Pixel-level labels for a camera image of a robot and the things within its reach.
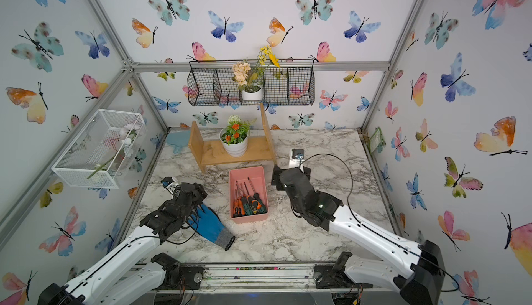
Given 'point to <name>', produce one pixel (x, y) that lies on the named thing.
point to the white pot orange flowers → (234, 136)
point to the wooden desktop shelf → (208, 151)
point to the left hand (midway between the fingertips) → (200, 188)
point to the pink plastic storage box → (256, 176)
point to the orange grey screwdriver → (255, 204)
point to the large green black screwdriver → (246, 202)
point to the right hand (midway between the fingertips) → (287, 164)
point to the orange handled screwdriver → (237, 204)
